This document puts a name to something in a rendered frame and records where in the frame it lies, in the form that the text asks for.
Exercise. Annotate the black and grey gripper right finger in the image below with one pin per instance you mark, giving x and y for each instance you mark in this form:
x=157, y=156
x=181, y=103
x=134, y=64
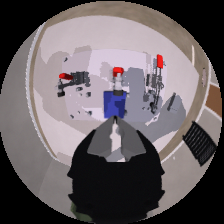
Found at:
x=134, y=143

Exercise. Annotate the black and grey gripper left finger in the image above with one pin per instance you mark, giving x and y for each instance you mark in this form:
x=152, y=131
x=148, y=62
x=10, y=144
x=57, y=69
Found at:
x=96, y=144

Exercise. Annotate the blue plate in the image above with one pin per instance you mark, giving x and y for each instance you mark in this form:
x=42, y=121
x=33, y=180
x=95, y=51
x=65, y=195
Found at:
x=114, y=105

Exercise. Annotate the toggle clamp with red handle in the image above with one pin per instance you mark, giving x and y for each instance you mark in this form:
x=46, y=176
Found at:
x=154, y=82
x=77, y=80

